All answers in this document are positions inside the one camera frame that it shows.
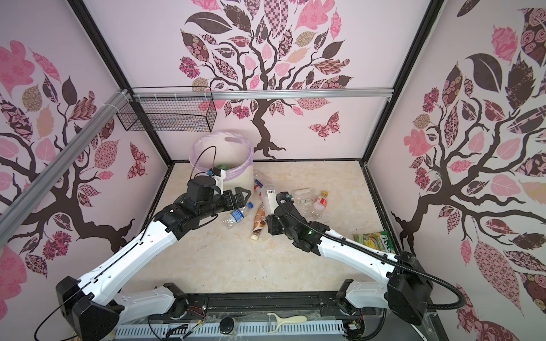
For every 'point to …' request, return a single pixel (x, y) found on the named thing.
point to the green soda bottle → (223, 167)
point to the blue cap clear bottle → (260, 178)
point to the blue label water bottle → (237, 215)
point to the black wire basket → (175, 109)
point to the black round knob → (227, 325)
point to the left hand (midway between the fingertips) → (242, 198)
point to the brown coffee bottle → (259, 222)
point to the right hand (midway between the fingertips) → (271, 215)
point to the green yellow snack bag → (379, 240)
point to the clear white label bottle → (270, 198)
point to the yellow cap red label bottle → (320, 203)
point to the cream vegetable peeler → (290, 318)
